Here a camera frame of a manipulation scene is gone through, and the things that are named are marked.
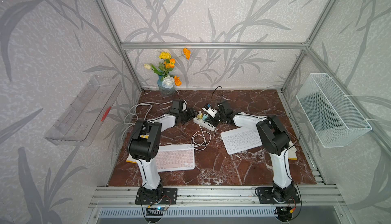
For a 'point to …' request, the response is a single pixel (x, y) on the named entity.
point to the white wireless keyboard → (241, 139)
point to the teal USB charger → (204, 116)
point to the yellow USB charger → (201, 115)
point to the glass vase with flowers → (166, 82)
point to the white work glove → (291, 153)
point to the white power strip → (204, 123)
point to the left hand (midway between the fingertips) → (196, 114)
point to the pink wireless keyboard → (174, 157)
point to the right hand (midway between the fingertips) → (207, 116)
